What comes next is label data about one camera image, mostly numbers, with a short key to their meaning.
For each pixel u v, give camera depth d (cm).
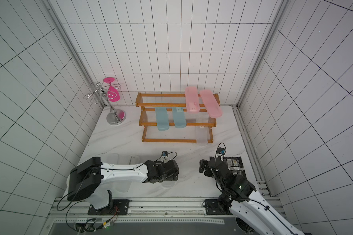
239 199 48
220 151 66
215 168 53
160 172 61
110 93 88
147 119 103
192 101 82
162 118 93
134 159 89
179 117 94
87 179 42
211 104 80
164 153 76
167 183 80
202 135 101
